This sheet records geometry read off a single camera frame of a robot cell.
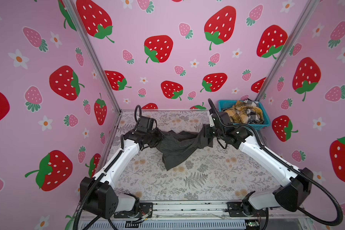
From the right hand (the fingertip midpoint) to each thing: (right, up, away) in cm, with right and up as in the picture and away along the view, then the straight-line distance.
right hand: (203, 127), depth 78 cm
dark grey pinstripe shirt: (-16, -11, +1) cm, 19 cm away
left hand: (-21, -5, +2) cm, 22 cm away
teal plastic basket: (+24, +18, +36) cm, 47 cm away
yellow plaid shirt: (+31, +10, +27) cm, 43 cm away
